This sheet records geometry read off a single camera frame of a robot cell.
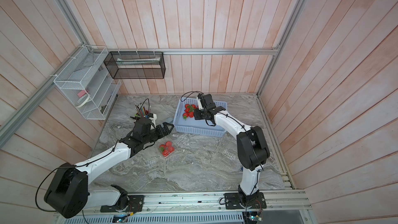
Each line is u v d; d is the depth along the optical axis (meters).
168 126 0.77
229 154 0.90
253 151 0.51
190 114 1.06
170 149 0.89
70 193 0.41
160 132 0.75
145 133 0.67
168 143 0.91
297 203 0.74
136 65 1.05
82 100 0.82
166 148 0.90
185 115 1.04
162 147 0.89
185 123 1.03
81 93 0.82
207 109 0.73
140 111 0.92
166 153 0.88
